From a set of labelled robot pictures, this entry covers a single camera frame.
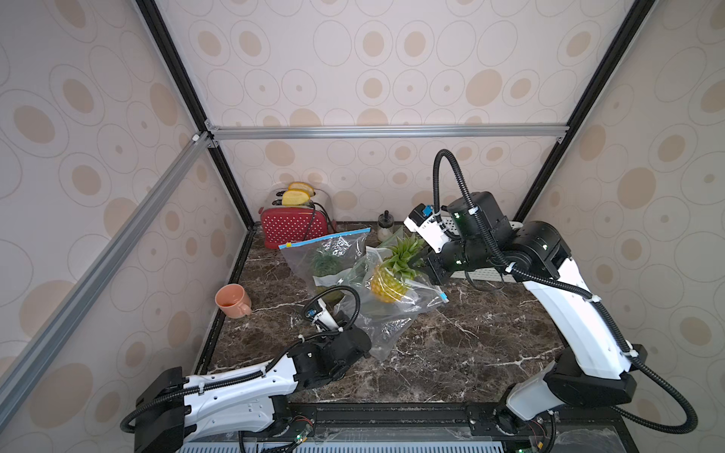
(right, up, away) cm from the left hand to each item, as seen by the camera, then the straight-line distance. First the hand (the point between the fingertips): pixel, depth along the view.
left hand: (356, 315), depth 77 cm
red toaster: (-26, +27, +25) cm, 45 cm away
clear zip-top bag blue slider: (+7, -4, -5) cm, 9 cm away
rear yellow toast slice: (-21, +42, +29) cm, 55 cm away
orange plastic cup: (-40, +1, +13) cm, 42 cm away
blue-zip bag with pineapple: (-9, +14, +6) cm, 18 cm away
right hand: (+12, +14, -18) cm, 26 cm away
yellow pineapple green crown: (+9, +11, -15) cm, 20 cm away
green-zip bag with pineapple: (+14, +6, -13) cm, 20 cm away
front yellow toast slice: (-23, +37, +24) cm, 50 cm away
